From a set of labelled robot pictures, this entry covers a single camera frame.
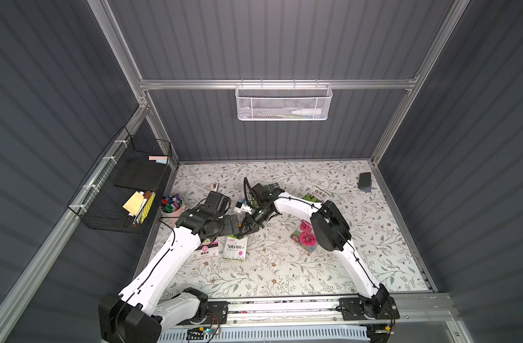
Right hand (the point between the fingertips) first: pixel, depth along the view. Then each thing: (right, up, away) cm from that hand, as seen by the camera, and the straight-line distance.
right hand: (239, 239), depth 85 cm
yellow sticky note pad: (-33, +16, -15) cm, 40 cm away
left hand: (-3, +6, -7) cm, 10 cm away
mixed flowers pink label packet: (-2, -3, -1) cm, 4 cm away
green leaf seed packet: (+37, +17, +21) cm, 45 cm away
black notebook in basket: (-35, +26, -9) cm, 44 cm away
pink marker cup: (-29, +13, +3) cm, 31 cm away
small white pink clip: (-16, +21, +23) cm, 35 cm away
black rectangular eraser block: (+63, +23, +26) cm, 72 cm away
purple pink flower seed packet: (-14, -5, +4) cm, 16 cm away
